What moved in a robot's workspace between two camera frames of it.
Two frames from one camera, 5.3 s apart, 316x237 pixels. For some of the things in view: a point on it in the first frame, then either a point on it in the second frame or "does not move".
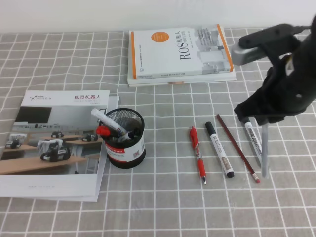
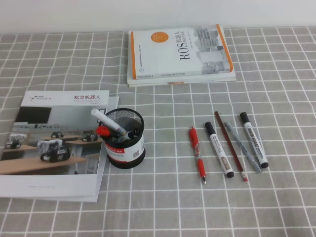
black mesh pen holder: (121, 151) does not move
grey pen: (264, 149) to (247, 153)
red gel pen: (194, 140) does not move
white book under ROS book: (175, 80) does not move
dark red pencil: (255, 176) to (243, 174)
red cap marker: (103, 130) does not move
